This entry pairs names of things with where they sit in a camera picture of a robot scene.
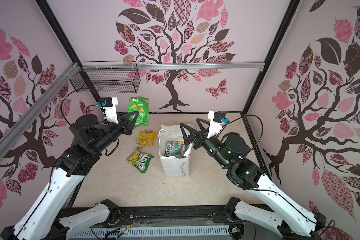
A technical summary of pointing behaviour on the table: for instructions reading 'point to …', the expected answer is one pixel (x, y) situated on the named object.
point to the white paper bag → (174, 167)
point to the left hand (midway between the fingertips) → (137, 115)
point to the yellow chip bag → (146, 137)
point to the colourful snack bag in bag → (176, 148)
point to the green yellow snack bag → (139, 161)
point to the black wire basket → (108, 76)
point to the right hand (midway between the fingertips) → (191, 121)
